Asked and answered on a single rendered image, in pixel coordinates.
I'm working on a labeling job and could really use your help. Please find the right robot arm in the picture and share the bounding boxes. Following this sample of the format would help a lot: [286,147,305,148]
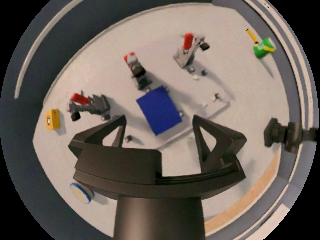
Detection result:
[267,118,318,154]

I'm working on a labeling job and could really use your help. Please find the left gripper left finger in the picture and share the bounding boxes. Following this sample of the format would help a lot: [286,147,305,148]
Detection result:
[72,114,127,147]

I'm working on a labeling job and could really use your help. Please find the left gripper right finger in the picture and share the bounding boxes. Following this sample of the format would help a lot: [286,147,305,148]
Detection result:
[192,114,247,173]

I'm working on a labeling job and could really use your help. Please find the green drink can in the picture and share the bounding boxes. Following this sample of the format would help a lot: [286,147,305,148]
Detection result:
[252,38,276,59]

